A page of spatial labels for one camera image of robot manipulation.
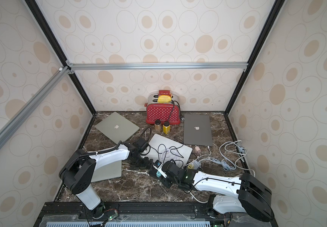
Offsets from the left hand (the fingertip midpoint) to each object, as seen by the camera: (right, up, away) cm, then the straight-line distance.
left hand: (149, 169), depth 86 cm
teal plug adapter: (+6, -1, -6) cm, 9 cm away
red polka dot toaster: (+8, +37, +17) cm, 41 cm away
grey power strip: (+29, +3, 0) cm, 29 cm away
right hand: (+8, -3, -6) cm, 10 cm away
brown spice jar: (+4, +26, +16) cm, 31 cm away
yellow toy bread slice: (+9, +46, +17) cm, 50 cm away
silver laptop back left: (-28, +24, +24) cm, 44 cm away
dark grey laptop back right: (+34, +23, +22) cm, 47 cm away
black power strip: (+11, -1, -15) cm, 19 cm away
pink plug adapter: (+31, +10, +9) cm, 34 cm away
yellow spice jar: (+10, +25, +15) cm, 31 cm away
